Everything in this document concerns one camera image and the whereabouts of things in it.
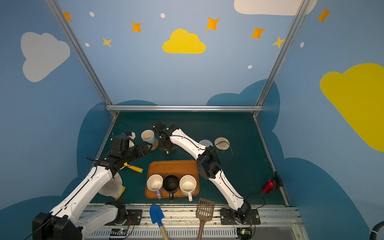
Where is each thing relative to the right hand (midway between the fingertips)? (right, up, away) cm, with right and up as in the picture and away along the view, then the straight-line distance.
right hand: (166, 148), depth 92 cm
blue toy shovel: (-2, -32, -17) cm, 36 cm away
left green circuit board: (-20, -39, -19) cm, 48 cm away
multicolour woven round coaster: (+37, +1, +12) cm, 39 cm away
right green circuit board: (+43, -41, -19) cm, 62 cm away
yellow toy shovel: (-15, -13, -3) cm, 20 cm away
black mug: (+4, -19, -8) cm, 21 cm away
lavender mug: (-5, -19, -9) cm, 21 cm away
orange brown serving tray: (+7, -13, +1) cm, 15 cm away
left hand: (-10, +2, -10) cm, 14 cm away
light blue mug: (-13, +7, +6) cm, 16 cm away
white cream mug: (+14, -20, -8) cm, 25 cm away
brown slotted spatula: (+23, -31, -18) cm, 42 cm away
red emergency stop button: (+58, -17, -16) cm, 63 cm away
